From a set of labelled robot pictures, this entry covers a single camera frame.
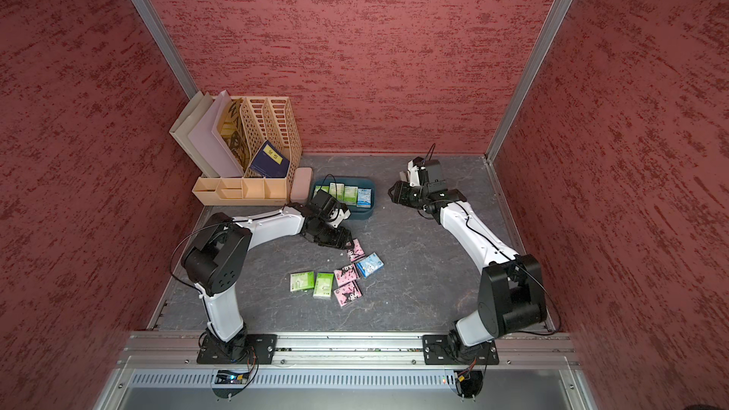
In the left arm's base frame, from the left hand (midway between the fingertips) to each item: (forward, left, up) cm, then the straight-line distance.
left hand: (344, 249), depth 91 cm
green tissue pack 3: (-12, +5, +1) cm, 13 cm away
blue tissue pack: (+20, -6, +1) cm, 21 cm away
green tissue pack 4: (-11, +12, +1) cm, 16 cm away
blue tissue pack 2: (-5, -9, +1) cm, 10 cm away
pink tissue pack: (-1, -4, +1) cm, 4 cm away
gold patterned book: (+36, +42, +19) cm, 59 cm away
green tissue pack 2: (+21, -1, +2) cm, 21 cm away
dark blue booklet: (+32, +31, +7) cm, 45 cm away
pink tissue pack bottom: (-14, -2, +1) cm, 15 cm away
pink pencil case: (+24, +18, +1) cm, 30 cm away
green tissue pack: (+22, +9, +4) cm, 24 cm away
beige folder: (+33, +51, +28) cm, 67 cm away
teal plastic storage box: (+13, -3, +2) cm, 13 cm away
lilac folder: (+27, +46, +22) cm, 58 cm away
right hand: (+11, -16, +15) cm, 25 cm away
